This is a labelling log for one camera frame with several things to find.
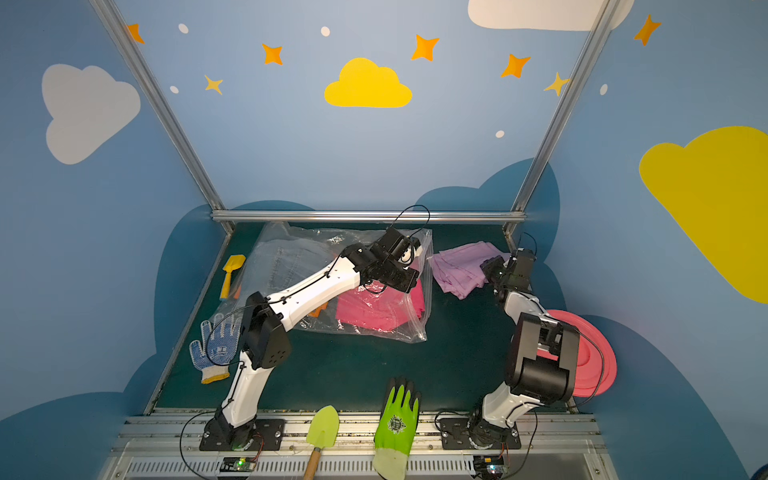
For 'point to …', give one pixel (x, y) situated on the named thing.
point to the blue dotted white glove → (220, 346)
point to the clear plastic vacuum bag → (282, 254)
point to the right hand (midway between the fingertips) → (489, 256)
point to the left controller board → (237, 464)
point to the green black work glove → (396, 430)
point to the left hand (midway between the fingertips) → (421, 281)
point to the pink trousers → (379, 306)
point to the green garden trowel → (322, 432)
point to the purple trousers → (459, 271)
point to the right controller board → (488, 466)
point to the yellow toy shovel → (234, 262)
